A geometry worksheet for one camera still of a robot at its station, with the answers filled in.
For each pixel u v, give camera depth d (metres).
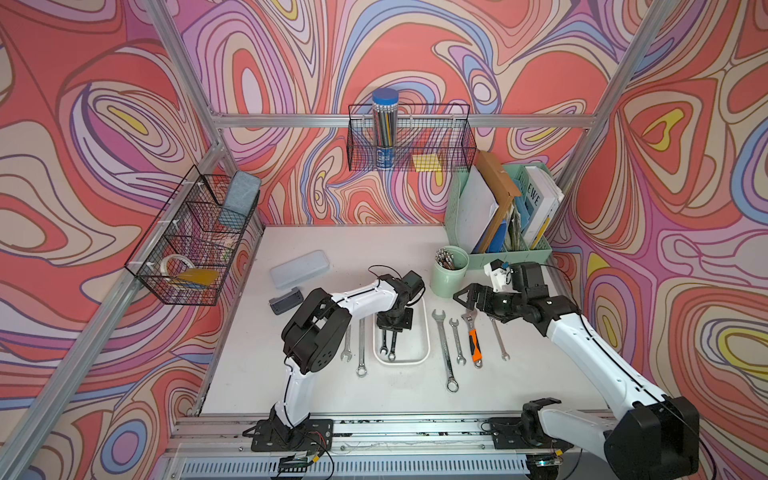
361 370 0.84
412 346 0.88
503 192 0.85
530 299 0.61
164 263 0.66
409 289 0.77
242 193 0.82
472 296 0.71
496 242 0.99
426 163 0.91
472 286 0.72
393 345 0.88
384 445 0.73
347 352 0.88
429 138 0.96
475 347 0.87
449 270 0.89
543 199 0.94
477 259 1.00
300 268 1.05
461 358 0.87
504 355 0.86
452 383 0.82
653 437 0.39
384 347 0.88
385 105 0.72
